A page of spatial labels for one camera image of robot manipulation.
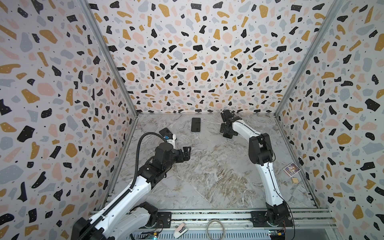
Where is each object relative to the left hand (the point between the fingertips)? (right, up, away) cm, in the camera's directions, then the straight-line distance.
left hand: (184, 146), depth 77 cm
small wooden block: (+64, -22, +11) cm, 69 cm away
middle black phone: (+4, +12, +39) cm, 41 cm away
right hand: (+27, +10, +33) cm, 44 cm away
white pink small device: (-1, -38, -8) cm, 39 cm away
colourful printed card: (+63, -16, +13) cm, 66 cm away
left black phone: (-18, +6, +36) cm, 41 cm away
